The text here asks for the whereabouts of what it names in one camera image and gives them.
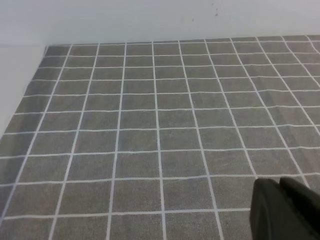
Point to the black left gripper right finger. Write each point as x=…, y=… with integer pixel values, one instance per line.
x=305, y=203

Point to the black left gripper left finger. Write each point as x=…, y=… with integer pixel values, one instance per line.
x=271, y=216

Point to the grey checked tablecloth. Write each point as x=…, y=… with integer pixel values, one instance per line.
x=158, y=140

